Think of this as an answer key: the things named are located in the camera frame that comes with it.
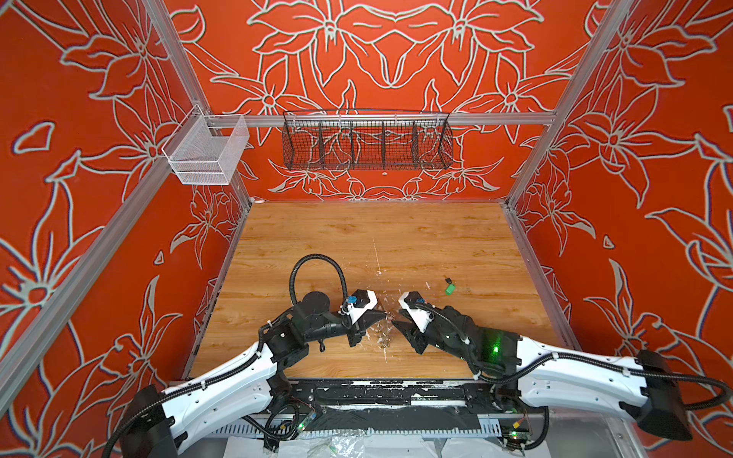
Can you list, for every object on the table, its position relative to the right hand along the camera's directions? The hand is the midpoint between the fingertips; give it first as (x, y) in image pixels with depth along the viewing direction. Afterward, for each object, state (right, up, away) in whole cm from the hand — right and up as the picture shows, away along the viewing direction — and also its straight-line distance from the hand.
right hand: (394, 313), depth 71 cm
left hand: (-3, +2, -3) cm, 5 cm away
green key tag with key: (+21, +2, +22) cm, 31 cm away
